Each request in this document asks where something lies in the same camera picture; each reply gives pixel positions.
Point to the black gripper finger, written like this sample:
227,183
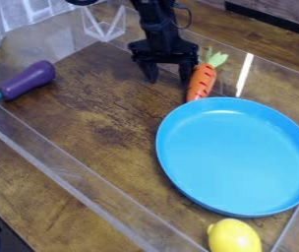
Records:
186,71
150,70

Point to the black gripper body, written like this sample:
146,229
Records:
164,47

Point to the orange toy carrot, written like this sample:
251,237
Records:
204,76

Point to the blue round tray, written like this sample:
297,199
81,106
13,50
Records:
229,151

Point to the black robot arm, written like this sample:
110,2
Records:
157,15

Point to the purple toy eggplant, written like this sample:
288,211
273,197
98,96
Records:
38,75

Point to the white patterned curtain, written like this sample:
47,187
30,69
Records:
19,13

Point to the yellow toy lemon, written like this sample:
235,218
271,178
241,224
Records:
233,236

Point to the clear acrylic enclosure wall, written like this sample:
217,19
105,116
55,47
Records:
82,186

